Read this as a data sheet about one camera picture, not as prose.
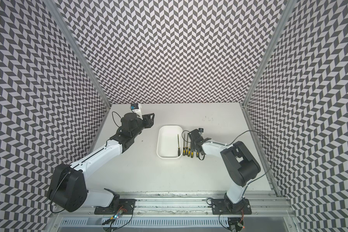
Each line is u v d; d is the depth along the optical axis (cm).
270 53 83
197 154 91
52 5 71
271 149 89
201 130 86
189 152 92
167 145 97
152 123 77
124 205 72
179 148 94
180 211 72
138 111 73
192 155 91
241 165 47
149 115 75
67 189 41
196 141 74
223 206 73
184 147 94
